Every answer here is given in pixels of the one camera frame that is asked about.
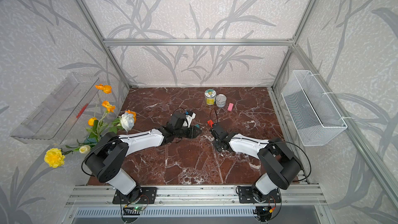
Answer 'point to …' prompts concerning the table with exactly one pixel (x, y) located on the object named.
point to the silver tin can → (221, 99)
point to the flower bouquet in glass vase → (98, 128)
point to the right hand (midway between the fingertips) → (219, 141)
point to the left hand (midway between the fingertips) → (200, 132)
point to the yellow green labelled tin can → (210, 96)
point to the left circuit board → (129, 210)
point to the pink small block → (230, 107)
